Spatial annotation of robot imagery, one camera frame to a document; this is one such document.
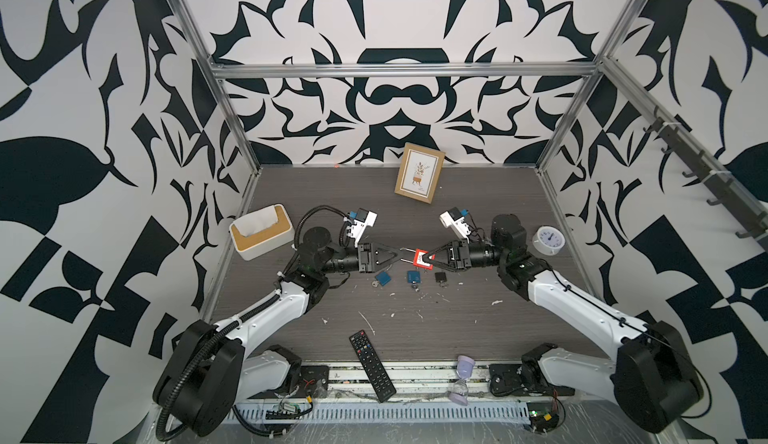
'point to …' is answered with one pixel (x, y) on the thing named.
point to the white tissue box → (263, 232)
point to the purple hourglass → (459, 392)
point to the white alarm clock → (548, 240)
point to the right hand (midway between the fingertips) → (428, 264)
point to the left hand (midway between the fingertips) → (404, 253)
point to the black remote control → (378, 376)
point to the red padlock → (419, 260)
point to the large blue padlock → (383, 278)
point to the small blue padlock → (413, 276)
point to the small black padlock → (441, 278)
